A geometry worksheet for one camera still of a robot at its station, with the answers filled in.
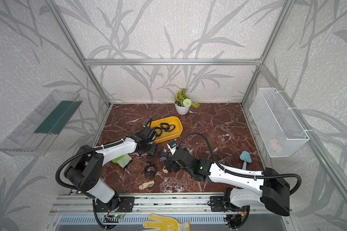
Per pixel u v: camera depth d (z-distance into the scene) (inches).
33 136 25.2
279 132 24.4
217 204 28.5
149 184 31.1
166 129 40.1
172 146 25.7
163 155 36.2
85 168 17.9
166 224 26.9
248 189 17.4
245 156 35.2
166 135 37.9
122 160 34.3
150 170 33.5
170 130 40.2
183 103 40.1
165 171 32.9
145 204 29.7
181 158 21.5
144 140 27.3
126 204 28.8
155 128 40.0
